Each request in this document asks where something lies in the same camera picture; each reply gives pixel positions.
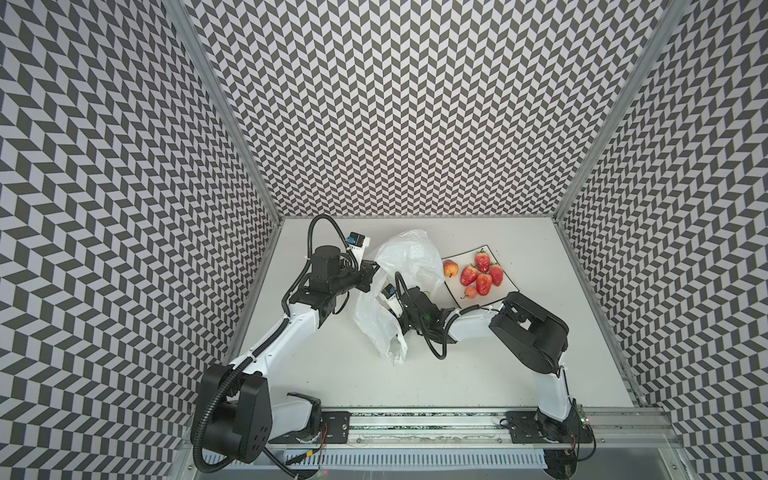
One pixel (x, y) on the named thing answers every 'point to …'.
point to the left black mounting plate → (334, 428)
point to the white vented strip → (389, 459)
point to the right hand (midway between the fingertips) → (385, 323)
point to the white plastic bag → (412, 257)
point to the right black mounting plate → (534, 427)
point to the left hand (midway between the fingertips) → (379, 265)
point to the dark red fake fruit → (497, 274)
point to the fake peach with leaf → (469, 292)
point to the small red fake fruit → (450, 268)
